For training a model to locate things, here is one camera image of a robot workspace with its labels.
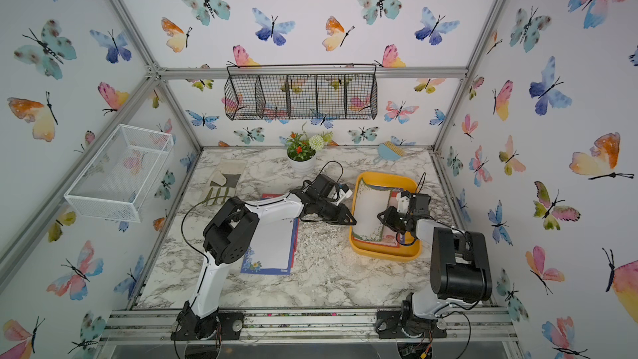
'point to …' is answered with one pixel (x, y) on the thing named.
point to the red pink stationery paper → (271, 195)
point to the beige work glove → (225, 181)
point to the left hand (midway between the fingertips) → (357, 222)
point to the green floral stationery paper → (370, 202)
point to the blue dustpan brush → (390, 151)
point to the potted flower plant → (301, 150)
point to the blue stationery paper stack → (390, 234)
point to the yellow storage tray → (411, 250)
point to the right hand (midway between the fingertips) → (383, 214)
